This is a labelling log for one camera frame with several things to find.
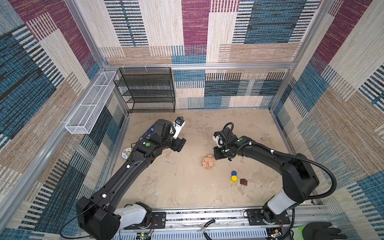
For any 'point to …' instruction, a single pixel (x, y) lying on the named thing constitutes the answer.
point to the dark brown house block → (243, 181)
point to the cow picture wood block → (205, 164)
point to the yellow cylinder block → (234, 179)
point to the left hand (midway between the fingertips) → (178, 133)
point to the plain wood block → (210, 164)
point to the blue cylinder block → (234, 173)
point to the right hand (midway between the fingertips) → (215, 156)
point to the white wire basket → (85, 117)
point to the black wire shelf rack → (147, 89)
